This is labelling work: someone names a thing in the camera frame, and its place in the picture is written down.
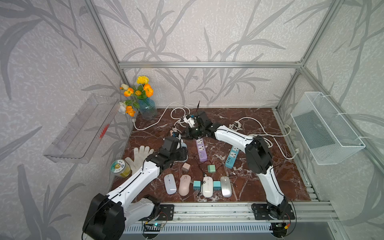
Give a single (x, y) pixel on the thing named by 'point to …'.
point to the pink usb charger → (186, 167)
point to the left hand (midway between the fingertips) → (185, 152)
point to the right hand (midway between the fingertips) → (178, 135)
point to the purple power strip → (201, 149)
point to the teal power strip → (232, 157)
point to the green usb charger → (211, 168)
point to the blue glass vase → (148, 108)
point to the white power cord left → (177, 102)
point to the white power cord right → (235, 126)
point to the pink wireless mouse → (184, 185)
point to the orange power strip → (171, 132)
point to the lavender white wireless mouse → (170, 184)
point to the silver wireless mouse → (226, 186)
